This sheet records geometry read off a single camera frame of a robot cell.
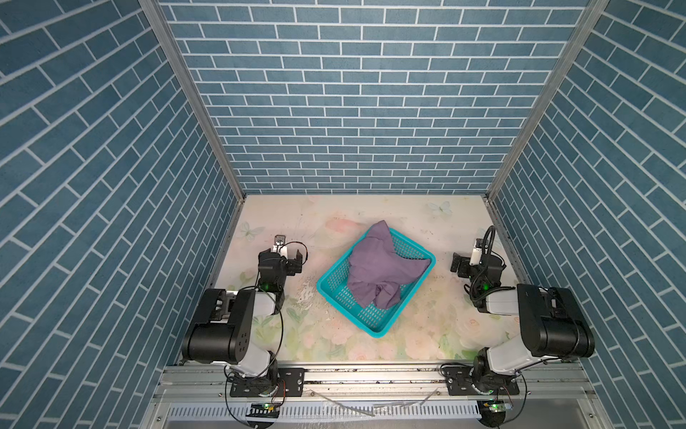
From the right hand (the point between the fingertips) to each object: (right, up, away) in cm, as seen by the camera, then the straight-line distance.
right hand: (471, 255), depth 95 cm
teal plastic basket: (-50, -10, -6) cm, 51 cm away
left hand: (-65, +3, -2) cm, 65 cm away
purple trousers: (-35, -3, -11) cm, 37 cm away
